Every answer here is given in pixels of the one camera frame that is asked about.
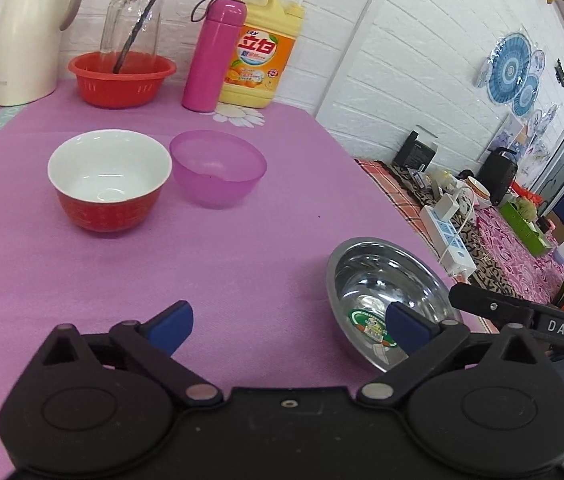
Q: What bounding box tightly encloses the pink insulated bottle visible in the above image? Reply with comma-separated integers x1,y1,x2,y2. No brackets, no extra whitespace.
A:
182,0,248,113

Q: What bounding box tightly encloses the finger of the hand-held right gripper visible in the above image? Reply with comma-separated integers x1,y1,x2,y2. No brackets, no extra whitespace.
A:
449,282,536,334

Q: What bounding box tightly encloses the glass jar with stick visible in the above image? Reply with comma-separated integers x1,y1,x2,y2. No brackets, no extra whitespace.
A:
113,0,178,75

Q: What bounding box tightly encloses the white power strip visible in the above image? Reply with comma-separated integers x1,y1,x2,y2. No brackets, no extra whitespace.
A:
419,205,478,278

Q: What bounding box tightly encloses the patterned bed cloth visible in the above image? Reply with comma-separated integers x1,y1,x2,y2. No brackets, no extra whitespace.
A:
354,159,564,307

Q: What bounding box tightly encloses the clear glass pitcher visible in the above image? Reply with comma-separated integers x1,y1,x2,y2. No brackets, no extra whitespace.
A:
99,0,164,73

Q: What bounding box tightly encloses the black speaker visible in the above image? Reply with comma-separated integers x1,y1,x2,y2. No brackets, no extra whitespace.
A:
477,146,519,206

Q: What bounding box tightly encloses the purple plastic bowl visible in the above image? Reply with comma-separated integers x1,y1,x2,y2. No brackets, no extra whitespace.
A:
169,130,268,209

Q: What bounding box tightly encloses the large blue wall fan decoration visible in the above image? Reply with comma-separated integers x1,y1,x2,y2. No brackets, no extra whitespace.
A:
486,32,533,104

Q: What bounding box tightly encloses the stainless steel bowl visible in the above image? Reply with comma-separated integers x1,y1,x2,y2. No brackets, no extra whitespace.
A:
326,237,463,373

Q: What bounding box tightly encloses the purple floral tablecloth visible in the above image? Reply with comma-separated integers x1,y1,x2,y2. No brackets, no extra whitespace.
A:
0,77,468,461

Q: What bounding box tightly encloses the black box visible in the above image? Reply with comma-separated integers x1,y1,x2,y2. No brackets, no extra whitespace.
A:
392,130,438,171

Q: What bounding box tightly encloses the red plastic basket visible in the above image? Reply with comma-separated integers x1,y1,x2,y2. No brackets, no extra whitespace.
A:
68,51,178,109

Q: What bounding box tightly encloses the red and white ceramic bowl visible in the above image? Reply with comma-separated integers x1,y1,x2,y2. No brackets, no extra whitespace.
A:
47,130,173,235

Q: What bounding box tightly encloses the green box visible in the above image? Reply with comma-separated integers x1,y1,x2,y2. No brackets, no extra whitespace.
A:
499,200,554,257

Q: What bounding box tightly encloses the white charger plug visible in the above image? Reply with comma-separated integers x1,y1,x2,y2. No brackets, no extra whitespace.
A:
432,192,470,222

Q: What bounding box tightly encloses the white charger cable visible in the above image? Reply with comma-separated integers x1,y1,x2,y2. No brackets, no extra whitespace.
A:
437,185,478,266

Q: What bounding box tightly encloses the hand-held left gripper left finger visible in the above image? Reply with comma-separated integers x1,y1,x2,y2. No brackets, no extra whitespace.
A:
42,301,225,408

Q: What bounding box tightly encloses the white cup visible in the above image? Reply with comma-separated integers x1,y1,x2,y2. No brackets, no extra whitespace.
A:
464,176,493,209

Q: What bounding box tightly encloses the white thermos jug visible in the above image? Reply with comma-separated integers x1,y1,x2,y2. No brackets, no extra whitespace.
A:
0,0,87,107

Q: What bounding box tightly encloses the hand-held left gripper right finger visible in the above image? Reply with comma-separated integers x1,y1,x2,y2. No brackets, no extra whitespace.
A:
357,301,540,408

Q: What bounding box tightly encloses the small blue wall fan decoration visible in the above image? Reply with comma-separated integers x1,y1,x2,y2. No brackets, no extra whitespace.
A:
512,74,540,117

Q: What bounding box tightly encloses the yellow detergent bottle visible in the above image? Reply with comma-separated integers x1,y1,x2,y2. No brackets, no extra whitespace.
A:
218,0,322,109

